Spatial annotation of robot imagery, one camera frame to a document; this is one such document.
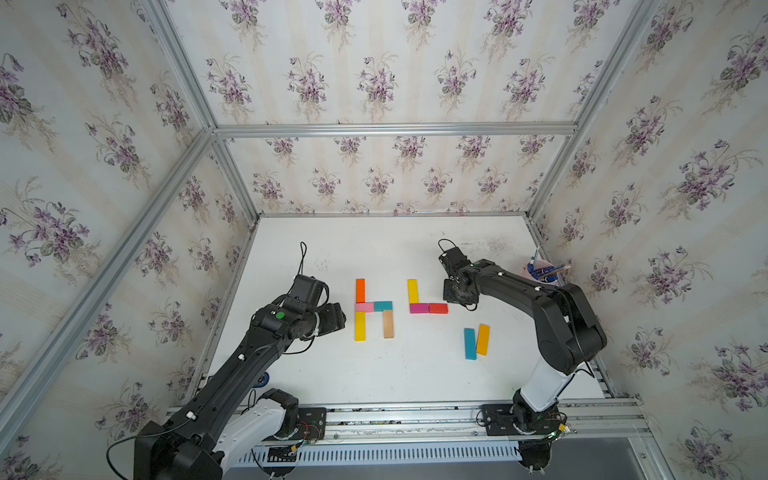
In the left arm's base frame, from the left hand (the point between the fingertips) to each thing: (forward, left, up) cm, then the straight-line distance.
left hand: (339, 323), depth 78 cm
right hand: (+13, -35, -8) cm, 38 cm away
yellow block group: (+5, -5, -12) cm, 14 cm away
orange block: (+17, -5, -11) cm, 21 cm away
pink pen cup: (+20, -61, 0) cm, 64 cm away
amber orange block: (0, -42, -12) cm, 44 cm away
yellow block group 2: (+17, -22, -12) cm, 30 cm away
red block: (+9, -29, -10) cm, 32 cm away
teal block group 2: (-2, -37, -11) cm, 39 cm away
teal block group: (+10, -10, -10) cm, 17 cm away
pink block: (+10, -6, -11) cm, 16 cm away
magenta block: (+10, -24, -11) cm, 28 cm away
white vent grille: (-28, +19, -12) cm, 36 cm away
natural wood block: (+10, -13, -10) cm, 19 cm away
